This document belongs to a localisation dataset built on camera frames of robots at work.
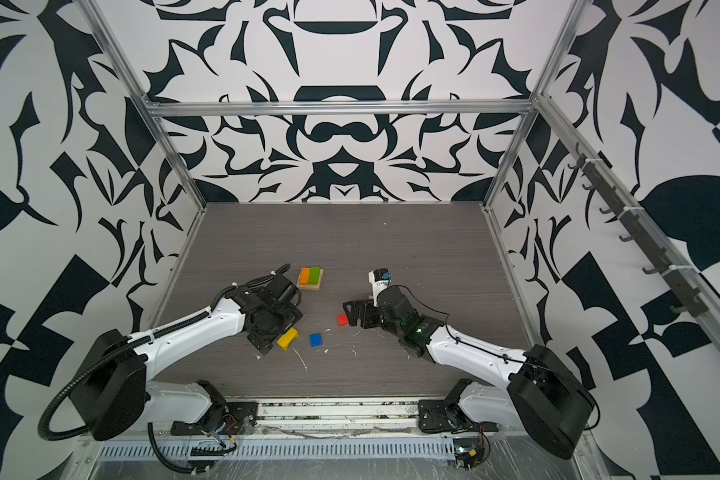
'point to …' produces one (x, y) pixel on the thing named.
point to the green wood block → (314, 274)
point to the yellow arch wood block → (285, 340)
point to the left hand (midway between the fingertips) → (294, 322)
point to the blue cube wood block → (316, 340)
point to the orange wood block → (304, 276)
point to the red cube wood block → (342, 320)
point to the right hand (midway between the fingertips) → (356, 303)
